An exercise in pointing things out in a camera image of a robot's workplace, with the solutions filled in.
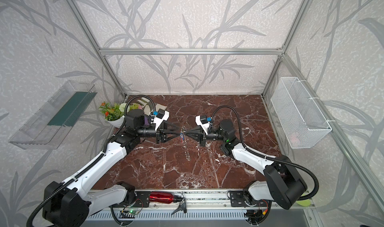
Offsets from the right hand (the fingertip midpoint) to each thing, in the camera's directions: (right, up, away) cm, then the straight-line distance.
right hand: (186, 129), depth 69 cm
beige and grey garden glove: (-33, +11, +42) cm, 55 cm away
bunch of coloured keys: (-2, -3, -1) cm, 4 cm away
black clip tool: (-2, -37, +1) cm, 37 cm away
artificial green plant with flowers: (-46, +8, +20) cm, 50 cm away
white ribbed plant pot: (-47, 0, +26) cm, 54 cm away
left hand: (-3, 0, -2) cm, 4 cm away
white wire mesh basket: (+49, +5, -7) cm, 50 cm away
